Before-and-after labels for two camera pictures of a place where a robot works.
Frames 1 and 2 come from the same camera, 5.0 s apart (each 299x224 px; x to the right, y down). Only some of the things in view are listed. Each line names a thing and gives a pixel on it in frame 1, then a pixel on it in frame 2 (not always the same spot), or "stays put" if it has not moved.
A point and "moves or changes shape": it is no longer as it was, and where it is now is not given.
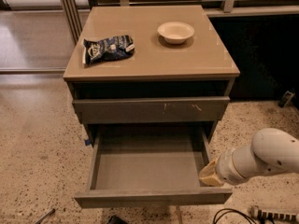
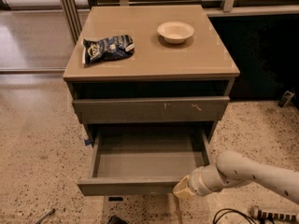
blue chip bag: [107, 49] stays put
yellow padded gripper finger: [207, 175] -> [182, 189]
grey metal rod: [50, 212] stays put
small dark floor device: [288, 95] stays put
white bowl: [175, 33] stays put
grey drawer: [137, 165] moves or changes shape
